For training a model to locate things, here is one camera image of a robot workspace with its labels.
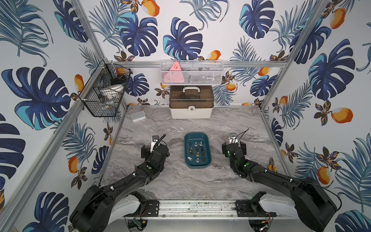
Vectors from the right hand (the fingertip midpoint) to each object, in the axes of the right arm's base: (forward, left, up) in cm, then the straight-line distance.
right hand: (234, 142), depth 86 cm
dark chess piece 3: (+1, +22, -10) cm, 24 cm away
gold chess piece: (-3, +21, -10) cm, 24 cm away
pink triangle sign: (+33, +36, +24) cm, 55 cm away
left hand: (-3, +48, +2) cm, 48 cm away
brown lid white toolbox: (+31, +25, +5) cm, 40 cm away
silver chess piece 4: (-7, +21, -10) cm, 25 cm away
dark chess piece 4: (+1, +18, -11) cm, 21 cm away
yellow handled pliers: (-9, -24, -11) cm, 28 cm away
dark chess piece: (+5, +26, -11) cm, 28 cm away
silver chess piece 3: (-6, +26, -11) cm, 29 cm away
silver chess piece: (+4, +22, -10) cm, 25 cm away
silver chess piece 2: (+5, +19, -10) cm, 22 cm away
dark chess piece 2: (+1, +25, -13) cm, 28 cm away
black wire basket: (+17, +75, +23) cm, 80 cm away
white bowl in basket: (+17, +68, +25) cm, 75 cm away
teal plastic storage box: (-2, +21, -9) cm, 23 cm away
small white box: (+29, +67, -9) cm, 74 cm away
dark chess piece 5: (-6, +18, -11) cm, 22 cm away
